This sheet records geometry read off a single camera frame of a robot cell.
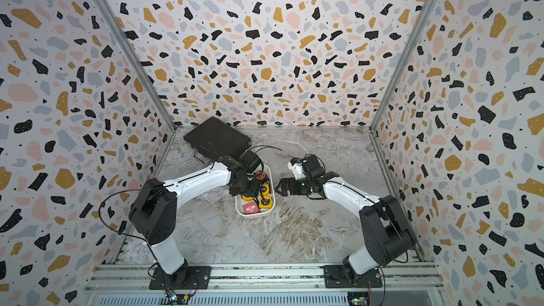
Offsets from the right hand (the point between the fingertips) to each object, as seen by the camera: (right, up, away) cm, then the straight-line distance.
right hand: (285, 189), depth 87 cm
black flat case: (-34, +22, +23) cm, 47 cm away
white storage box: (-9, +4, +11) cm, 14 cm away
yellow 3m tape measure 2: (-8, -3, +7) cm, 11 cm away
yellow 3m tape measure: (-8, -7, +3) cm, 11 cm away
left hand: (-13, -2, +2) cm, 13 cm away
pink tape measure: (-14, -9, +2) cm, 17 cm away
